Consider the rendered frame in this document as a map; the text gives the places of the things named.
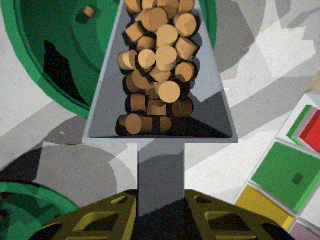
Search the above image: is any green bowl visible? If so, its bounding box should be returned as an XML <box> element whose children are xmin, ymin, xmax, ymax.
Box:
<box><xmin>0</xmin><ymin>0</ymin><xmax>217</xmax><ymax>119</ymax></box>
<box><xmin>0</xmin><ymin>180</ymin><xmax>79</xmax><ymax>240</ymax></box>

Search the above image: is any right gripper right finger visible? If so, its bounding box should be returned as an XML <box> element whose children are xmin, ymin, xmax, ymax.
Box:
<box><xmin>184</xmin><ymin>189</ymin><xmax>283</xmax><ymax>240</ymax></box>

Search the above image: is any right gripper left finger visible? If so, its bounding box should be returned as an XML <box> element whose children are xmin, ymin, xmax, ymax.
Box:
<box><xmin>39</xmin><ymin>189</ymin><xmax>137</xmax><ymax>240</ymax></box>

